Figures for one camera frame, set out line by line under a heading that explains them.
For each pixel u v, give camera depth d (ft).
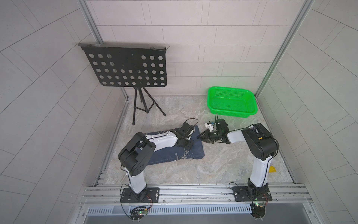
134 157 1.50
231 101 3.67
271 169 2.57
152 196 2.33
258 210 2.22
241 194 2.31
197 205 2.26
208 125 2.99
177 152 2.77
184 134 2.31
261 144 1.69
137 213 2.11
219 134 2.60
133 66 2.32
